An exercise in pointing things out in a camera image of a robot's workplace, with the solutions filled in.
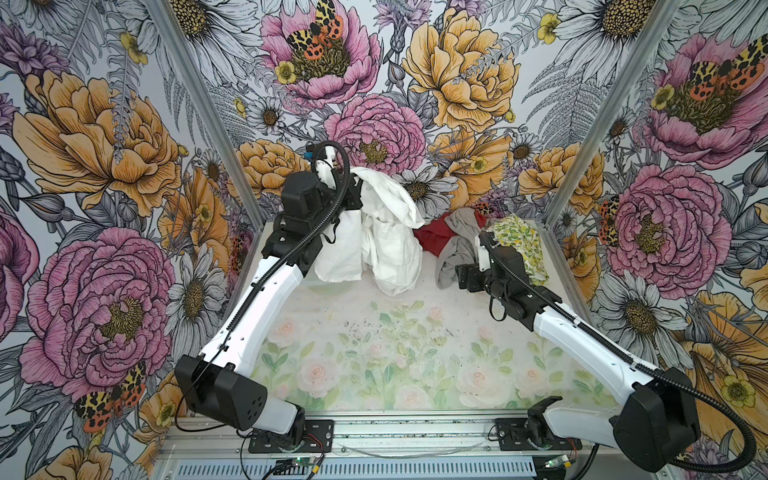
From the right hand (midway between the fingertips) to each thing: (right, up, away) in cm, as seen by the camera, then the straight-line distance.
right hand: (470, 274), depth 83 cm
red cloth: (-5, +12, +30) cm, 32 cm away
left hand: (-28, +22, -14) cm, 38 cm away
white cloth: (-25, +9, -3) cm, 27 cm away
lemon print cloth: (+21, +13, +21) cm, 33 cm away
